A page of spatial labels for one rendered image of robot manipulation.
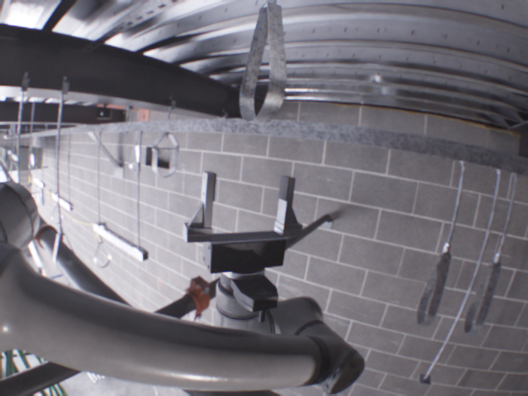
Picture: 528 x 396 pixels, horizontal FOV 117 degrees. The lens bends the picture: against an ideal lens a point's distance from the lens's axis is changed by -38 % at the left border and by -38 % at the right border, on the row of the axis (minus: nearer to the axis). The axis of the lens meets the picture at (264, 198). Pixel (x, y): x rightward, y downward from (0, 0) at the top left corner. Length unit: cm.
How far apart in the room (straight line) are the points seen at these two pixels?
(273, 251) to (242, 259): 5
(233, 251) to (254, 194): 148
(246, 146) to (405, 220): 120
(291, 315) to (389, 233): 120
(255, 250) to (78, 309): 27
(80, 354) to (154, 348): 7
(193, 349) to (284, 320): 26
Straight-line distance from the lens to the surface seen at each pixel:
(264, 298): 38
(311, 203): 169
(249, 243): 40
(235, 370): 31
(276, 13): 44
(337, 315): 192
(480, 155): 67
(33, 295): 27
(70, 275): 89
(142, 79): 124
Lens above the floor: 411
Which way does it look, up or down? 10 degrees down
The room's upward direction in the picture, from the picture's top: 6 degrees clockwise
